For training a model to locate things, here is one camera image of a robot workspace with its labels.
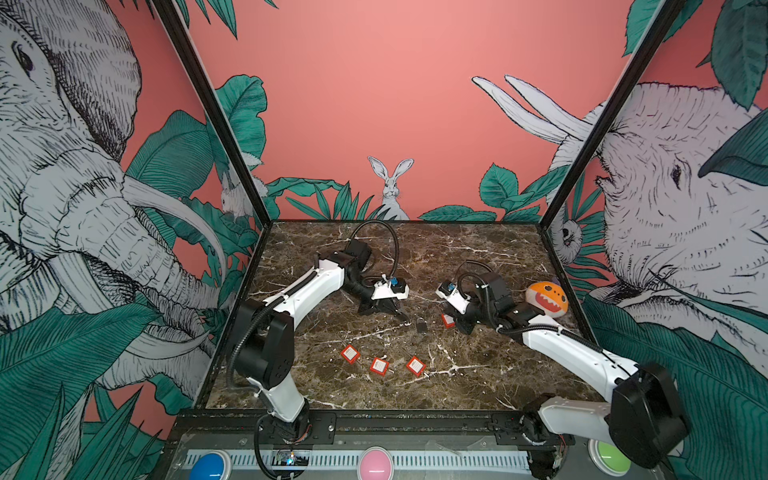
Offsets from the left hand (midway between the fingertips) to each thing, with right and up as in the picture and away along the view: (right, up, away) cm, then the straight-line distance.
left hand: (394, 304), depth 81 cm
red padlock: (-12, -16, +5) cm, 21 cm away
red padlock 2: (-4, -18, +2) cm, 19 cm away
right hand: (+14, -1, +2) cm, 15 cm away
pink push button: (-4, -35, -13) cm, 37 cm away
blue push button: (-42, -35, -12) cm, 57 cm away
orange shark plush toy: (+47, 0, +9) cm, 48 cm away
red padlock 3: (+6, -18, +2) cm, 19 cm away
